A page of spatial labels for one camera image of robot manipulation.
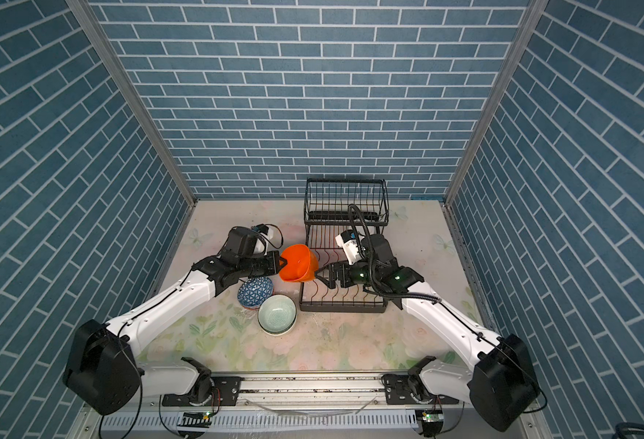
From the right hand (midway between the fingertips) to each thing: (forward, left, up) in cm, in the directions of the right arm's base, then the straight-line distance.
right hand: (329, 272), depth 76 cm
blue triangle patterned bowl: (+1, +26, -17) cm, 31 cm away
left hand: (+4, +11, -3) cm, 12 cm away
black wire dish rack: (+26, +1, 0) cm, 26 cm away
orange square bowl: (+6, +10, -6) cm, 13 cm away
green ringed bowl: (-8, +15, -14) cm, 22 cm away
